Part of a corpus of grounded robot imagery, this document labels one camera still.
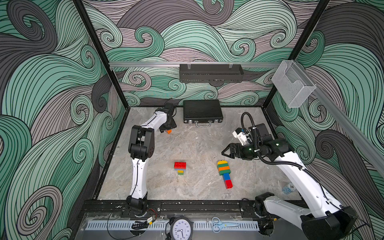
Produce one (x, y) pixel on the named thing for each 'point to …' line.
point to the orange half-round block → (169, 131)
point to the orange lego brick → (224, 168)
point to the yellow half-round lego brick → (222, 162)
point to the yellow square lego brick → (180, 171)
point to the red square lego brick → (228, 184)
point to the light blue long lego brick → (180, 169)
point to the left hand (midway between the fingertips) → (169, 126)
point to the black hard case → (202, 112)
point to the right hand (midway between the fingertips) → (227, 154)
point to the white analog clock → (181, 228)
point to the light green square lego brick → (180, 173)
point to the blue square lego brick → (226, 176)
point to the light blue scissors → (216, 228)
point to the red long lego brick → (180, 165)
